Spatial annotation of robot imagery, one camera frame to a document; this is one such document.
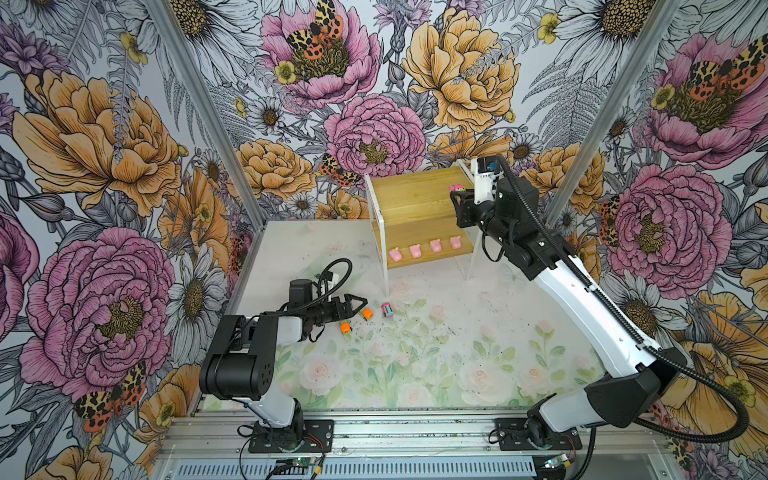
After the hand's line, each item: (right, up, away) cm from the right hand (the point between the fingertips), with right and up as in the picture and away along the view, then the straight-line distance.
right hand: (457, 201), depth 71 cm
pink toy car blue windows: (-17, -30, +23) cm, 41 cm away
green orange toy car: (-29, -35, +19) cm, 49 cm away
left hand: (-26, -30, +21) cm, 44 cm away
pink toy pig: (-14, -13, +18) cm, 26 cm away
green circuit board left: (-36, -61, 0) cm, 71 cm away
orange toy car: (-23, -31, +23) cm, 45 cm away
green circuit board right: (+23, -61, 0) cm, 65 cm away
